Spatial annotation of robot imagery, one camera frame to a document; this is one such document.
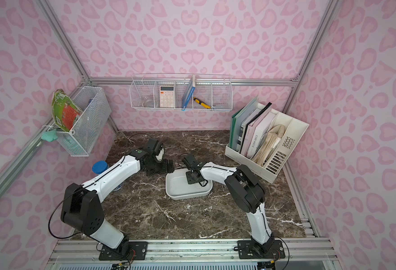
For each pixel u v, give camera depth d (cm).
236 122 84
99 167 79
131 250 73
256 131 87
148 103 96
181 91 101
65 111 74
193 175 71
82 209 44
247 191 51
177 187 92
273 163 101
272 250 70
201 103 98
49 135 62
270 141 88
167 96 95
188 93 89
